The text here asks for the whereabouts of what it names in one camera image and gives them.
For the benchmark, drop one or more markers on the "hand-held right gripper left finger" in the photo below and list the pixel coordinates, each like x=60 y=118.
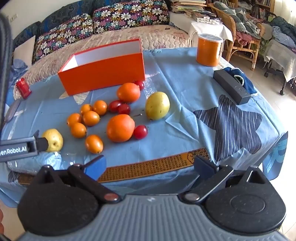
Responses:
x=97 y=165

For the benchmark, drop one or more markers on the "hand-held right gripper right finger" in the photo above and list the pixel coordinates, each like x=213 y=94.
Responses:
x=201 y=165

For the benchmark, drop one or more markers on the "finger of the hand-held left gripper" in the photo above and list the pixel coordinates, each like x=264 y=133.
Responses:
x=42 y=144

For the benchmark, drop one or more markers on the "large orange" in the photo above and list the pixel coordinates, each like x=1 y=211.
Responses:
x=128 y=92
x=120 y=128

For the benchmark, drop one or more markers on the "group of small orange tomatoes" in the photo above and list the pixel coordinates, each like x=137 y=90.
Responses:
x=91 y=118

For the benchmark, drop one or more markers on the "red cherry tomato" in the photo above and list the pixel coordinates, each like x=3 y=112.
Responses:
x=114 y=106
x=124 y=109
x=140 y=132
x=140 y=85

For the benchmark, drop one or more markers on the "large yellow pear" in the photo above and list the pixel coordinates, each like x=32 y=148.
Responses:
x=157 y=105

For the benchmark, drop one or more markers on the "orange cardboard box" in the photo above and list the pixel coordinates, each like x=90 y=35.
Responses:
x=104 y=74

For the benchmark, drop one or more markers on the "clear plastic bag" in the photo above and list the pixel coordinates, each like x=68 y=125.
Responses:
x=27 y=163

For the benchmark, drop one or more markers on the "grey flat object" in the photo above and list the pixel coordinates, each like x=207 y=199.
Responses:
x=12 y=111

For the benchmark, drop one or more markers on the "brown patterned strip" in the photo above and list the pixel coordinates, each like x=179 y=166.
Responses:
x=150 y=166

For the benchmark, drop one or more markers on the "red can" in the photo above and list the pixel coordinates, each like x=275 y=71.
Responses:
x=23 y=89

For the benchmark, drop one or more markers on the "blue plastic sheet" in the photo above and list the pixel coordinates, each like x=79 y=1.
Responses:
x=20 y=64

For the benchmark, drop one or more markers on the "long black box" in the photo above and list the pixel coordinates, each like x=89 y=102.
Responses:
x=231 y=87

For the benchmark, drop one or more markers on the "blue printed tablecloth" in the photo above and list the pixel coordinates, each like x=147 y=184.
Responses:
x=180 y=76

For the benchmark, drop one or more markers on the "dark blue cloth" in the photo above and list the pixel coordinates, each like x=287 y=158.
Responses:
x=247 y=83

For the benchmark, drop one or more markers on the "white pillow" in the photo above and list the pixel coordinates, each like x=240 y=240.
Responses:
x=24 y=51

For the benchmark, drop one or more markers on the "floral daisy cushion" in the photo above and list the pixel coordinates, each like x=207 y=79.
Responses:
x=129 y=15
x=62 y=37

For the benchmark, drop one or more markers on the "dark blue patterned cushion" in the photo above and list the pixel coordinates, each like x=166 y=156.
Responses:
x=25 y=32
x=64 y=15

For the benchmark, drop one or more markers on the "orange round canister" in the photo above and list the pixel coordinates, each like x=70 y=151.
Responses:
x=208 y=51

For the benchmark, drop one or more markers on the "rattan chair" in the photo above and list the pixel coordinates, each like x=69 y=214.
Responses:
x=240 y=48

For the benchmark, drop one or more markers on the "wheeled office chair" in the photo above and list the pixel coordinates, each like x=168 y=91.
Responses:
x=277 y=58

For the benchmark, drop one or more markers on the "white cloth covered table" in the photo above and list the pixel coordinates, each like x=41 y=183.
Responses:
x=208 y=29

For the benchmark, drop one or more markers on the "pink quilted bed cover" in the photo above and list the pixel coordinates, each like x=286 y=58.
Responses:
x=150 y=34

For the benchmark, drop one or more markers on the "grey blue clothes pile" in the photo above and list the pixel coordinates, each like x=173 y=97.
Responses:
x=235 y=17

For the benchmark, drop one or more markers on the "blue clothes heap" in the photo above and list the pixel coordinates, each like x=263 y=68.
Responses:
x=284 y=30

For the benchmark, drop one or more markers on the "stack of books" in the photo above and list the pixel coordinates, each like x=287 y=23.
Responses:
x=187 y=5

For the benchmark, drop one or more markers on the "wooden bookshelf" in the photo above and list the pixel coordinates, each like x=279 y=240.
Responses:
x=261 y=7

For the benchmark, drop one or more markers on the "white wall switch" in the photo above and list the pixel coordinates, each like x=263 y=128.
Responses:
x=12 y=17

